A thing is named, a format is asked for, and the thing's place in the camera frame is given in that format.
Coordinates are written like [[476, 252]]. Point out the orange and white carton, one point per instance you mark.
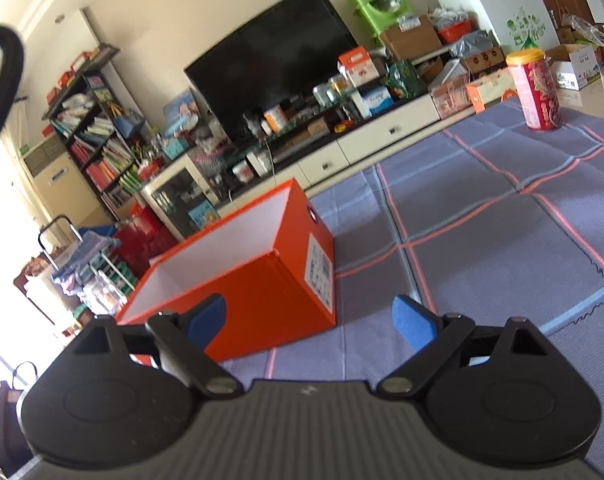
[[359, 67]]

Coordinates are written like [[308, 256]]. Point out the metal shopping trolley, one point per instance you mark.
[[76, 260]]

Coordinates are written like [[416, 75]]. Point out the cream television cabinet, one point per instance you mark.
[[372, 140]]

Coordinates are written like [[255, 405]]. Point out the brown cardboard box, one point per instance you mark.
[[412, 39]]

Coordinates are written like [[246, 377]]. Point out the red canister with yellow lid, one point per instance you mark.
[[537, 95]]

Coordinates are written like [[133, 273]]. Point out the red plastic crate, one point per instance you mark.
[[144, 240]]

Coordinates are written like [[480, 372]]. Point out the pink woven basket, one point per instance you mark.
[[209, 164]]

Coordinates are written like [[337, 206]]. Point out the cream glass-door cabinet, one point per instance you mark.
[[176, 195]]

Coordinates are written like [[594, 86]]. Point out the white printed cardboard box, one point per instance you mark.
[[577, 67]]

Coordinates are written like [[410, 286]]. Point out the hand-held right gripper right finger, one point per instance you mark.
[[412, 322]]

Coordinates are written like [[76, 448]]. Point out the blue and white tissue box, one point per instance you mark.
[[374, 100]]

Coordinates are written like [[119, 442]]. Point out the black bookshelf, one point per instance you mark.
[[96, 135]]

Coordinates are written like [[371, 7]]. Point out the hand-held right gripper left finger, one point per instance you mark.
[[209, 317]]

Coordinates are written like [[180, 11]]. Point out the orange gift carton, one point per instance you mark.
[[489, 91]]

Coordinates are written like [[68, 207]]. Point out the green stacking bins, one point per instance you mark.
[[377, 2]]

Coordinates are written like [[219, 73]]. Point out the white chest freezer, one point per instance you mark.
[[502, 5]]

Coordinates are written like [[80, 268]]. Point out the orange cardboard box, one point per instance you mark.
[[262, 300]]

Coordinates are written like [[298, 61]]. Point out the cream standing air conditioner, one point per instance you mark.
[[61, 185]]

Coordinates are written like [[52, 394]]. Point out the black flat television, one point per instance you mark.
[[272, 60]]

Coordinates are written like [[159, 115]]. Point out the blue checked tablecloth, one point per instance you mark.
[[482, 220]]

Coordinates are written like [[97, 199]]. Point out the green foil packet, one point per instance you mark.
[[406, 80]]

